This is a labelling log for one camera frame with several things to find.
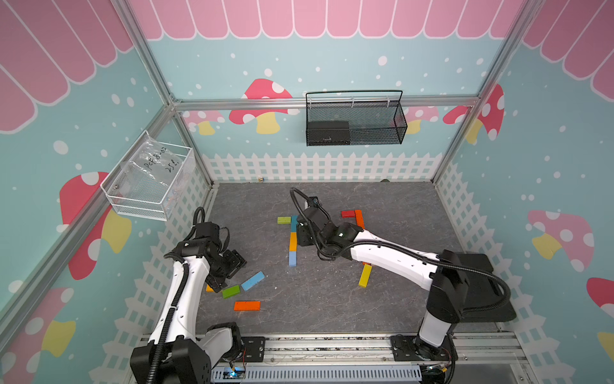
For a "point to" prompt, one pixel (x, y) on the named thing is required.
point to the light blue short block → (293, 258)
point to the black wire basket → (354, 118)
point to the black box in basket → (328, 133)
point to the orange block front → (247, 306)
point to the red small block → (348, 214)
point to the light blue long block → (253, 281)
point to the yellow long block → (365, 275)
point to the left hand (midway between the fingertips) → (238, 276)
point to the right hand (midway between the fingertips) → (302, 229)
